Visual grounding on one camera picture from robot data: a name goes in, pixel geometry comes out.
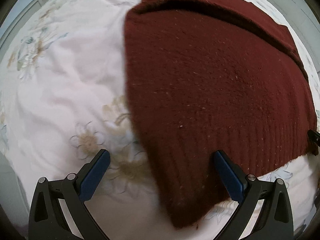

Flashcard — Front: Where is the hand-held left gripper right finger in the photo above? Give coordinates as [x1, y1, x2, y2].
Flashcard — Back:
[213, 150, 293, 240]

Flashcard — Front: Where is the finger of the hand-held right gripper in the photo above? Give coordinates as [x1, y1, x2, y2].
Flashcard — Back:
[307, 129, 320, 156]

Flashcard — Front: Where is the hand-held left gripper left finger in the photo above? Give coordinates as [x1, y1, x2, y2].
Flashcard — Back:
[28, 149, 111, 240]

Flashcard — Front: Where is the dark red knit sweater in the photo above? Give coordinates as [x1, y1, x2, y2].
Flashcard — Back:
[123, 0, 318, 229]

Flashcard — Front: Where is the floral bed sheet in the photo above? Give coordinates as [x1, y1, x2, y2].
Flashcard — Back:
[0, 0, 320, 240]

